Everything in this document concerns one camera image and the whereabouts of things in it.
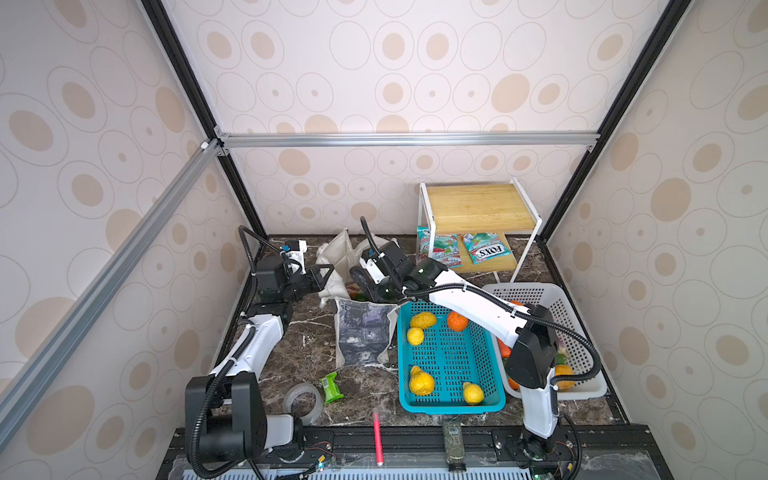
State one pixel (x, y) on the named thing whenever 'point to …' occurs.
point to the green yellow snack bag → (355, 294)
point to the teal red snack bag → (445, 247)
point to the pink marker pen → (378, 439)
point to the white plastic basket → (569, 352)
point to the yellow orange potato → (564, 370)
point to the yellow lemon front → (473, 393)
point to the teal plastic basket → (448, 363)
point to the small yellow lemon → (415, 335)
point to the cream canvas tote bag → (361, 326)
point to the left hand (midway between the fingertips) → (340, 263)
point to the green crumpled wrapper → (331, 388)
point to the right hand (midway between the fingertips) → (368, 293)
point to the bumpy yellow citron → (423, 320)
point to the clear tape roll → (315, 412)
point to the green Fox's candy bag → (484, 246)
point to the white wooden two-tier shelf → (498, 208)
